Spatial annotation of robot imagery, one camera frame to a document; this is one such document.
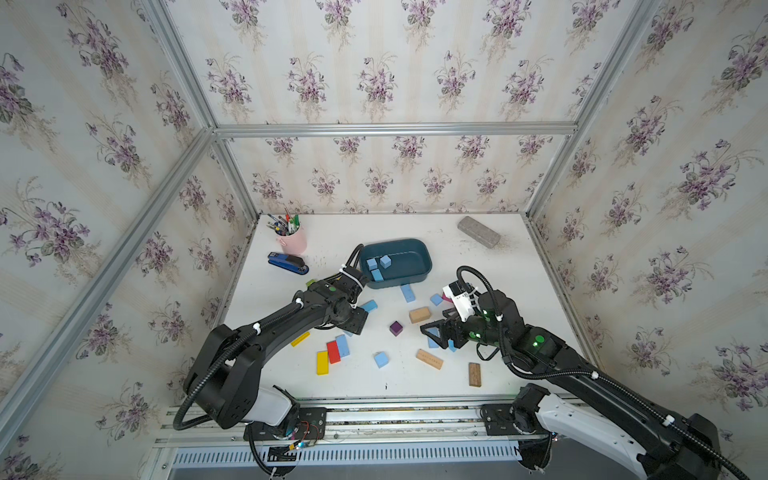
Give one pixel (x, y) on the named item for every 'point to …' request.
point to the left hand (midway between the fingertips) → (352, 320)
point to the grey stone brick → (478, 232)
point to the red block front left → (333, 352)
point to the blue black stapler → (288, 262)
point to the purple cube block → (396, 328)
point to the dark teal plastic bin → (410, 260)
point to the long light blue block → (370, 306)
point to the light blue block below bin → (408, 293)
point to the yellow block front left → (322, 363)
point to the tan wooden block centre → (419, 314)
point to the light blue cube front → (381, 359)
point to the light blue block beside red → (343, 345)
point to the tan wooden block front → (429, 359)
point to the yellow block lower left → (301, 338)
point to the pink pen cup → (294, 244)
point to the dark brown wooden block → (474, 374)
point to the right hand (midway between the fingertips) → (439, 320)
